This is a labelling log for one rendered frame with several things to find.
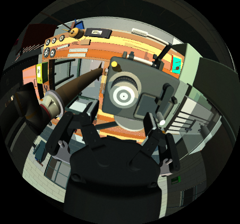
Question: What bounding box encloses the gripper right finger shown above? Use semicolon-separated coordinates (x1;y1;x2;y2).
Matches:
129;111;181;174

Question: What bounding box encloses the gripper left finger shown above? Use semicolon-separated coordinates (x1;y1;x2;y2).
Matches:
45;111;105;156

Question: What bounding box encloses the beige index plate disc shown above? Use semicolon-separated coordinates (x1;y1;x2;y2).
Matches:
113;114;149;132

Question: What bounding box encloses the grey collet spindle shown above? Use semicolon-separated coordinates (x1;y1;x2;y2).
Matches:
108;71;142;110

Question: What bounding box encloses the dark grey dividing head body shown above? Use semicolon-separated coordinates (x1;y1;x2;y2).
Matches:
101;56;181;120

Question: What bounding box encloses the dark blue notice board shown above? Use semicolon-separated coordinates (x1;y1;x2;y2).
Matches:
32;143;48;166

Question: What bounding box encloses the dark framed window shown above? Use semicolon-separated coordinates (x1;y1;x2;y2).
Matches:
179;185;199;208
44;155;71;188

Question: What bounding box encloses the light grey shelf unit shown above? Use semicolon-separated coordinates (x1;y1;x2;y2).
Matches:
165;96;223;154

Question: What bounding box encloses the yellow sign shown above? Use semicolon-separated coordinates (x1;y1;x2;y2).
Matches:
36;63;42;84

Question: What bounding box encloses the dark green board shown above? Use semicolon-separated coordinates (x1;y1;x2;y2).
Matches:
41;62;49;83

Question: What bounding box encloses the white steel rod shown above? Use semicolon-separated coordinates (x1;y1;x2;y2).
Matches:
123;51;153;66

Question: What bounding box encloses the orange pegboard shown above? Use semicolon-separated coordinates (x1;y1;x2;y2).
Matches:
22;64;51;102

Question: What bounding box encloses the teal card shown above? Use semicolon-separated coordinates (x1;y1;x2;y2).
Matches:
171;54;183;74

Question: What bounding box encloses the black lever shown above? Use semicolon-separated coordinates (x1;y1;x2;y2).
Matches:
152;42;173;69

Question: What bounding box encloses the grey machine housing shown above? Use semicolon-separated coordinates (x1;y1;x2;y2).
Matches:
171;42;237;119

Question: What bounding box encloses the white brush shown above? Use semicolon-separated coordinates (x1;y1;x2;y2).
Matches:
131;28;170;46

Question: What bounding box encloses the red tool chest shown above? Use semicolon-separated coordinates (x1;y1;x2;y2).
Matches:
15;23;58;59

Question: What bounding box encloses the brass oil can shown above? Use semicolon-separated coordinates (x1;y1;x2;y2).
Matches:
63;27;85;40

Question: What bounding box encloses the black plate with label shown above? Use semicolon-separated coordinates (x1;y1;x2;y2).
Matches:
83;28;113;39

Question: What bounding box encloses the blue bin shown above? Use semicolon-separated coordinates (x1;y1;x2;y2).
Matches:
73;19;84;30

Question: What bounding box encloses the knurled white crank handle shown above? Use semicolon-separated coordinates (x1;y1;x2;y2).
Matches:
157;111;166;126

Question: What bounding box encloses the green wall sign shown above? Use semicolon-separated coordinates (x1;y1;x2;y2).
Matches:
170;176;182;185

